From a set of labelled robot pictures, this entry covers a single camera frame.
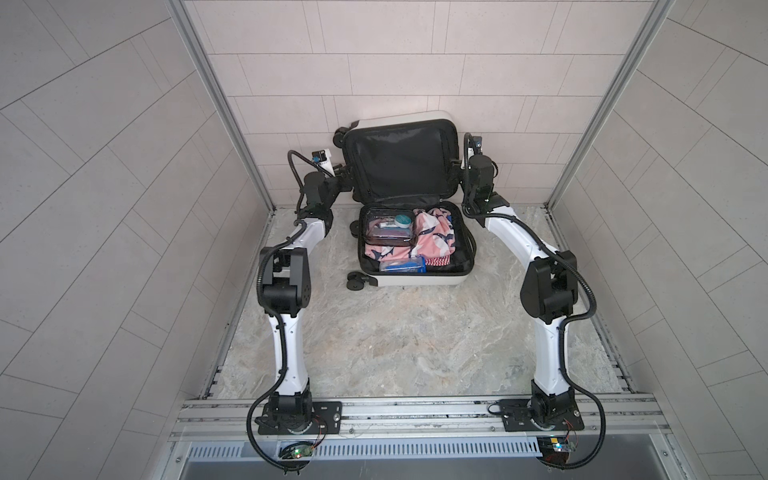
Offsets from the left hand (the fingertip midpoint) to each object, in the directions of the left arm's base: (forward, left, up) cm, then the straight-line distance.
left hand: (354, 156), depth 92 cm
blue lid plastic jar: (-27, -19, -20) cm, 39 cm away
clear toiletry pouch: (-13, -11, -20) cm, 26 cm away
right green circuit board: (-72, -50, -27) cm, 92 cm away
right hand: (-1, -32, +2) cm, 32 cm away
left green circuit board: (-73, +8, -23) cm, 77 cm away
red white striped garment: (-23, -27, -24) cm, 43 cm away
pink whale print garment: (-17, -26, -19) cm, 36 cm away
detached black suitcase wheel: (-31, -1, -24) cm, 39 cm away
